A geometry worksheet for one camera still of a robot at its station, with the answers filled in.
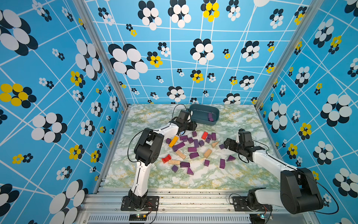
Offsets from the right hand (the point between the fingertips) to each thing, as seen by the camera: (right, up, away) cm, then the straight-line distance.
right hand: (232, 143), depth 92 cm
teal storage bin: (-18, +20, +21) cm, 34 cm away
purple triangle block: (-2, -9, -3) cm, 10 cm away
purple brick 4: (-32, -13, -3) cm, 34 cm away
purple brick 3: (-8, -12, -5) cm, 15 cm away
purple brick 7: (-23, -1, +5) cm, 24 cm away
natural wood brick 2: (-38, -11, -4) cm, 40 cm away
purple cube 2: (-5, -3, +5) cm, 8 cm away
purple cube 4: (-38, -14, -7) cm, 41 cm away
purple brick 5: (-25, -8, 0) cm, 27 cm away
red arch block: (-43, -9, -3) cm, 45 cm away
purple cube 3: (-18, -11, -5) cm, 22 cm away
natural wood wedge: (-11, -1, +4) cm, 12 cm away
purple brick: (-10, +4, +9) cm, 14 cm away
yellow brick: (-39, +1, +6) cm, 39 cm away
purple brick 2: (-11, +19, +20) cm, 30 cm away
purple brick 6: (-37, -3, +3) cm, 37 cm away
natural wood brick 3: (-16, -6, -1) cm, 17 cm away
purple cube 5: (-43, +1, +5) cm, 43 cm away
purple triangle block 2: (-29, -15, -9) cm, 34 cm away
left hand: (-23, +13, +8) cm, 28 cm away
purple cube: (-11, +16, +16) cm, 25 cm away
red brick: (-17, +4, +10) cm, 20 cm away
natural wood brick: (-34, -7, -1) cm, 35 cm away
